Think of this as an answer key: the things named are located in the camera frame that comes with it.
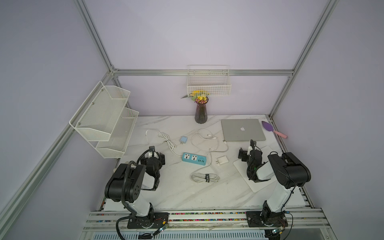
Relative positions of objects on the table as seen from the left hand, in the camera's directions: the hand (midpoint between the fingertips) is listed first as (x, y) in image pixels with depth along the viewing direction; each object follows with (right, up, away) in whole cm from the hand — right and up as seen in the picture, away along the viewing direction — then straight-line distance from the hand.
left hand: (152, 155), depth 95 cm
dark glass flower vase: (+32, +28, +16) cm, 46 cm away
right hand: (+65, +2, +5) cm, 65 cm away
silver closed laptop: (+63, +17, +16) cm, 67 cm away
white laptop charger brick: (+45, -3, -1) cm, 45 cm away
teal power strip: (+27, -2, -2) cm, 27 cm away
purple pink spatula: (+85, +18, +20) cm, 89 cm away
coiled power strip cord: (+33, -12, -7) cm, 35 cm away
